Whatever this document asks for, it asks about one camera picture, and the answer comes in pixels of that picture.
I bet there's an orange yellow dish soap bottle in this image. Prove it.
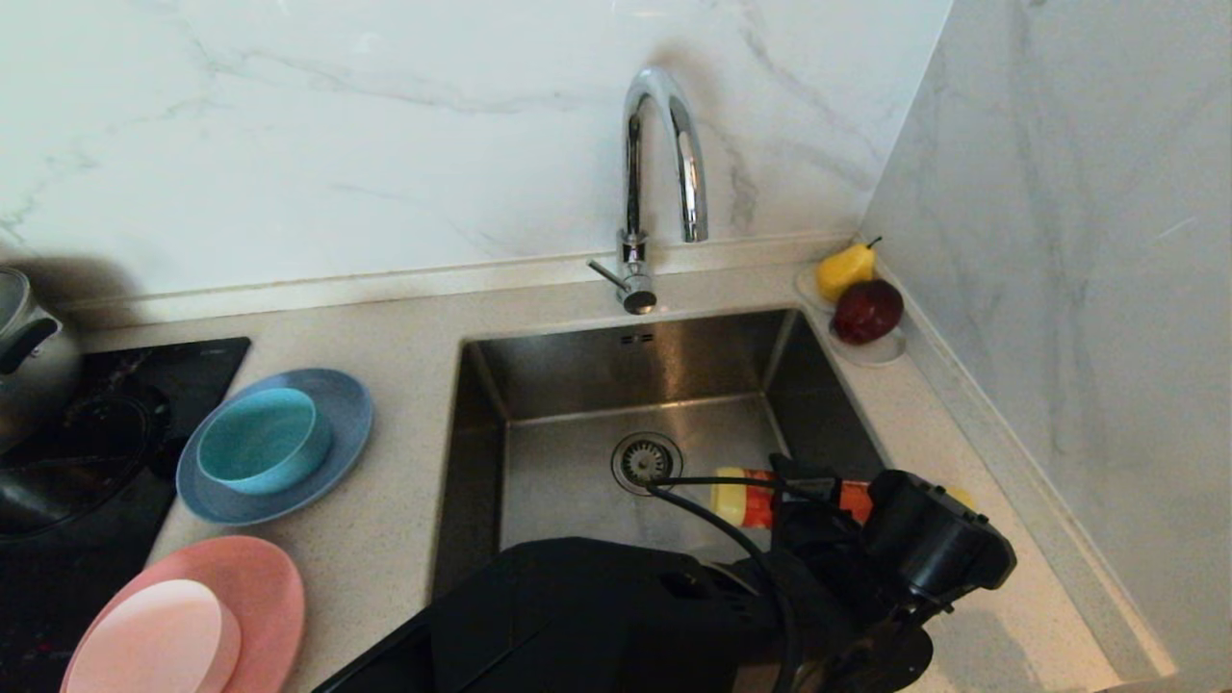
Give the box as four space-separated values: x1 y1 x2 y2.
710 467 877 530

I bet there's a chrome gooseneck faucet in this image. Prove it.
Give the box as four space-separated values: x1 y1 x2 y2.
589 67 710 316

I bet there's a stainless steel sink basin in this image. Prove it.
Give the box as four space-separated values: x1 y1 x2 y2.
430 308 891 603

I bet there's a small white fruit dish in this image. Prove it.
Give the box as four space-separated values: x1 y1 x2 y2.
795 267 907 367

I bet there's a round metal drain strainer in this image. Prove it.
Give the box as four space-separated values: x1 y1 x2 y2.
611 432 684 498

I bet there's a dark red apple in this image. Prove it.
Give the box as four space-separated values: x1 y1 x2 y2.
833 279 906 346

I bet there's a yellow pear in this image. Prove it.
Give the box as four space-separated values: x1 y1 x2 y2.
816 238 882 305

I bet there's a blue plate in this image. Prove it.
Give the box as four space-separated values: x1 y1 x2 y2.
175 368 374 526

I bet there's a teal bowl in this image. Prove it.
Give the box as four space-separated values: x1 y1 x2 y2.
196 387 333 497

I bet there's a large pink plate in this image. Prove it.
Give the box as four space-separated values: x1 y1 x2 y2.
60 535 307 693

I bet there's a black induction cooktop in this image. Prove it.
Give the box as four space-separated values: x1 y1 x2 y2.
0 337 253 693

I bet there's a small light pink plate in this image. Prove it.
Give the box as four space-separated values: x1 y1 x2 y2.
63 578 244 693

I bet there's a black frying pan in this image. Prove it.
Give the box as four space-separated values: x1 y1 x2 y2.
0 385 174 540

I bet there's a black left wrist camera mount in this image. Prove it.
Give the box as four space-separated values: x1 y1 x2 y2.
861 470 1017 617

